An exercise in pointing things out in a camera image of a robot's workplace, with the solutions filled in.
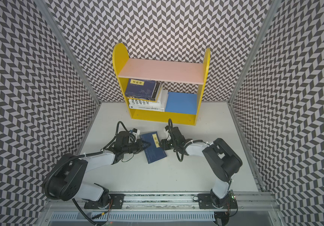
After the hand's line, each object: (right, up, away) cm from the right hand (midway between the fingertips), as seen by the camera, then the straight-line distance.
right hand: (162, 145), depth 91 cm
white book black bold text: (0, +30, +2) cm, 30 cm away
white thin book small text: (-7, +26, +2) cm, 27 cm away
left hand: (-7, +1, -5) cm, 9 cm away
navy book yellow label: (-9, +36, -2) cm, 38 cm away
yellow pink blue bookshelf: (+12, +25, +3) cm, 28 cm away
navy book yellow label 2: (-5, -3, -6) cm, 8 cm away
